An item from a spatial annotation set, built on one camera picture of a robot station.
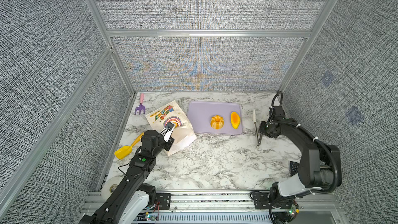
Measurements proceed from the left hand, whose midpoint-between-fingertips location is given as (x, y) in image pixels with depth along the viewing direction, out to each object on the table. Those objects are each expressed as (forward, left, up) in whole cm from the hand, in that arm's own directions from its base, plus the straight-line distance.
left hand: (170, 131), depth 82 cm
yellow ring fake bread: (+11, -27, -10) cm, 31 cm away
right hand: (+3, -53, -8) cm, 54 cm away
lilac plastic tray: (+21, -18, -13) cm, 31 cm away
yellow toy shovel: (-4, +29, -13) cm, 32 cm away
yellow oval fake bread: (+13, -40, -11) cm, 43 cm away
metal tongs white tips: (-3, -49, -8) cm, 50 cm away
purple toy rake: (+29, +24, -13) cm, 40 cm away
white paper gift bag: (+4, -6, -11) cm, 13 cm away
